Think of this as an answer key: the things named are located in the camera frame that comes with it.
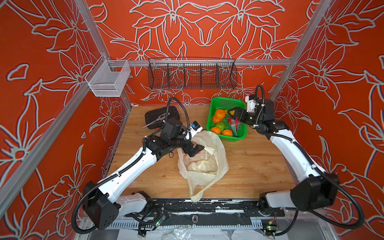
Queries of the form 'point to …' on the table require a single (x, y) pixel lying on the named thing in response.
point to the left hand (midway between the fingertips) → (198, 138)
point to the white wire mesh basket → (107, 78)
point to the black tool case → (154, 119)
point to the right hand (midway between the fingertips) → (231, 111)
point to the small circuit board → (269, 229)
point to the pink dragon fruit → (234, 125)
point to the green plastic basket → (227, 103)
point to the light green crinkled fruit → (221, 125)
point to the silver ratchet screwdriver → (160, 117)
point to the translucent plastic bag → (209, 164)
